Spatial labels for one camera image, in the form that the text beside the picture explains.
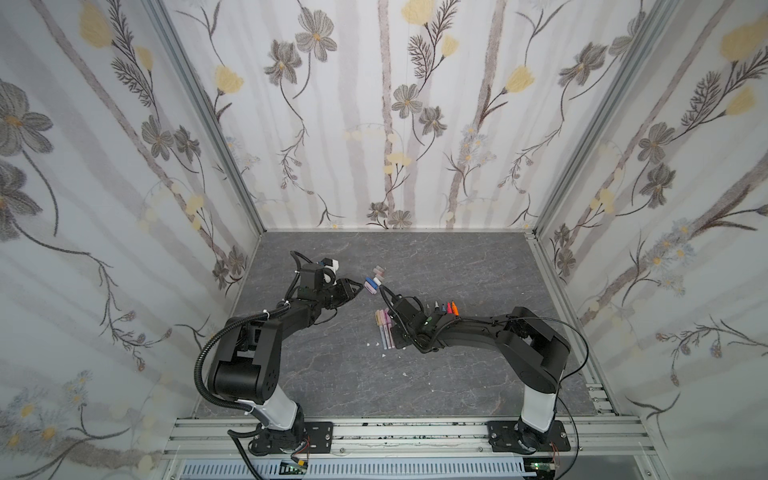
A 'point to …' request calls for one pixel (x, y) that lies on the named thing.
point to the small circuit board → (293, 467)
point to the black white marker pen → (436, 304)
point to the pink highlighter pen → (449, 310)
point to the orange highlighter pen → (455, 308)
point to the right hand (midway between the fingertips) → (397, 328)
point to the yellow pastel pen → (379, 322)
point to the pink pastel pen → (383, 320)
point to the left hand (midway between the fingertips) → (363, 284)
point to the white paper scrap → (368, 344)
